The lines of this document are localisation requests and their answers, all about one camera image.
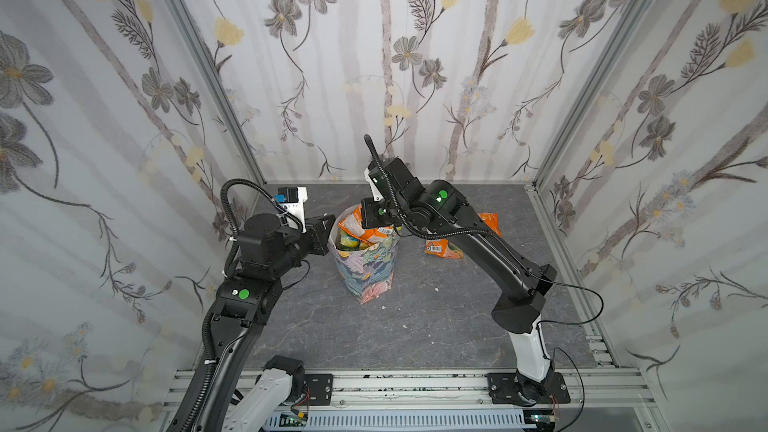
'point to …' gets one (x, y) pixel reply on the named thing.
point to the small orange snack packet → (492, 220)
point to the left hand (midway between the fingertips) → (332, 210)
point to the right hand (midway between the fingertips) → (356, 205)
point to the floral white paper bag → (368, 272)
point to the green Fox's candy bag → (349, 242)
